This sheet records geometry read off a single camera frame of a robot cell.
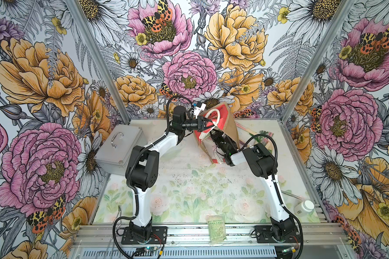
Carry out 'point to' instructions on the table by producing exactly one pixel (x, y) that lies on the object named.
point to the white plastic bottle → (304, 209)
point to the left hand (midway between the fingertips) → (216, 126)
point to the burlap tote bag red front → (223, 120)
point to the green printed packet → (217, 229)
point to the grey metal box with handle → (116, 143)
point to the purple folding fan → (247, 129)
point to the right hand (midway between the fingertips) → (208, 130)
